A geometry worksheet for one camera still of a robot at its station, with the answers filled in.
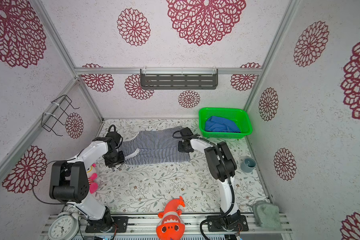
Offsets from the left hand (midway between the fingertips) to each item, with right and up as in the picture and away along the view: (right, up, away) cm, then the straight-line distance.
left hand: (119, 166), depth 89 cm
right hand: (+38, +11, +13) cm, 42 cm away
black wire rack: (-29, +32, -10) cm, 44 cm away
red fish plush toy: (+32, -21, -23) cm, 45 cm away
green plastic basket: (+82, +34, +26) cm, 93 cm away
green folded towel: (+81, -22, -14) cm, 85 cm away
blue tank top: (+64, +27, +21) cm, 73 cm away
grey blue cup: (+79, 0, +3) cm, 79 cm away
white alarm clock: (-18, -24, -19) cm, 36 cm away
